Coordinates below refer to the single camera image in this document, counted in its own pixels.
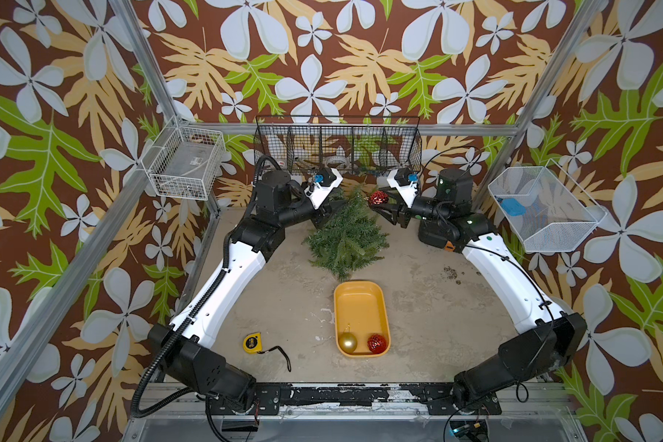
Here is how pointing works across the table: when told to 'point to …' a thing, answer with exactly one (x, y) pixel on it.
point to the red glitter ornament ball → (377, 343)
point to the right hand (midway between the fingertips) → (377, 196)
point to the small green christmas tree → (353, 238)
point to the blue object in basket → (513, 206)
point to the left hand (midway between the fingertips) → (341, 189)
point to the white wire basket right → (547, 211)
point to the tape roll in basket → (343, 158)
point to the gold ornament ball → (347, 341)
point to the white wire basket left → (183, 160)
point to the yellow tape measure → (252, 343)
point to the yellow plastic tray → (362, 326)
